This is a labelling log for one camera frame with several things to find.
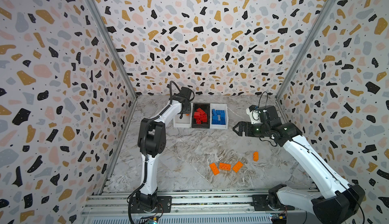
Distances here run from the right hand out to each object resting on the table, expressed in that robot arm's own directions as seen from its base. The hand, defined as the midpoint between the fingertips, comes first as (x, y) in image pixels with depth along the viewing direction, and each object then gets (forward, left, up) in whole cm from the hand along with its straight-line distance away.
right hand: (240, 126), depth 75 cm
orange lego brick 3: (-12, +12, -24) cm, 30 cm away
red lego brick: (+25, +20, -20) cm, 38 cm away
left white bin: (+17, +31, -22) cm, 41 cm away
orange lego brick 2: (-12, -1, -24) cm, 26 cm away
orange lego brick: (-5, -13, -24) cm, 28 cm away
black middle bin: (+30, +17, -21) cm, 41 cm away
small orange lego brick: (+24, +32, -23) cm, 46 cm away
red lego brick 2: (+19, +22, -22) cm, 37 cm away
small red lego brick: (+21, +23, -19) cm, 37 cm away
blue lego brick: (+20, +11, -23) cm, 33 cm away
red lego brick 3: (+21, +19, -21) cm, 35 cm away
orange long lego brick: (-12, +6, -24) cm, 27 cm away
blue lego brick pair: (+26, +5, -23) cm, 36 cm away
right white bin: (+31, +7, -22) cm, 39 cm away
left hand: (+23, +29, -12) cm, 39 cm away
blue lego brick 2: (+25, +11, -23) cm, 36 cm away
